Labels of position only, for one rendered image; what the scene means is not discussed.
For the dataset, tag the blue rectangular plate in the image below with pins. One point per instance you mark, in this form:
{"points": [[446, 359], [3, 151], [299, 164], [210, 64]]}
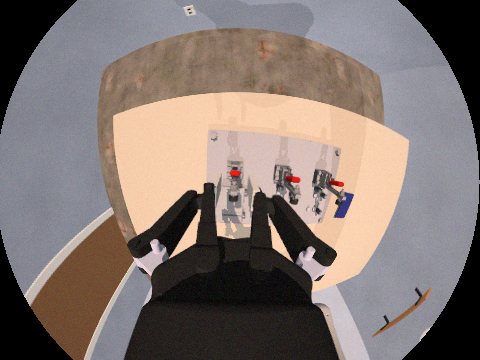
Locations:
{"points": [[342, 210]]}

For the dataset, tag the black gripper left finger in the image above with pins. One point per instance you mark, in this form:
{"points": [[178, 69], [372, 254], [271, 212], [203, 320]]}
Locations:
{"points": [[152, 247]]}

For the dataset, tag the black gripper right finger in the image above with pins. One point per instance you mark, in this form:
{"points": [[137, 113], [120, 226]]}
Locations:
{"points": [[304, 248]]}

